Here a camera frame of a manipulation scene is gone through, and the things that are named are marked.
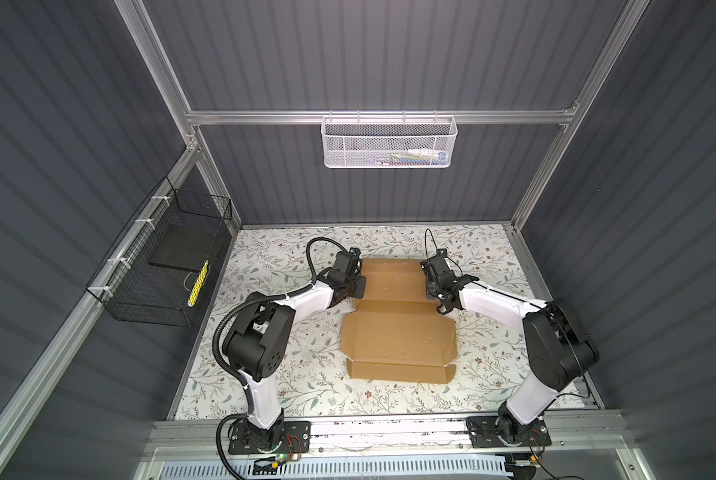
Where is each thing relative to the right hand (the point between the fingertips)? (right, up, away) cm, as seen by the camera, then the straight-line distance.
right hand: (444, 285), depth 94 cm
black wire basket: (-76, +6, -22) cm, 79 cm away
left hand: (-28, +1, +3) cm, 28 cm away
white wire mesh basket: (-16, +57, +29) cm, 66 cm away
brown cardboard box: (-16, -14, -3) cm, 22 cm away
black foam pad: (-73, +12, -16) cm, 76 cm away
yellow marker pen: (-66, +3, -23) cm, 70 cm away
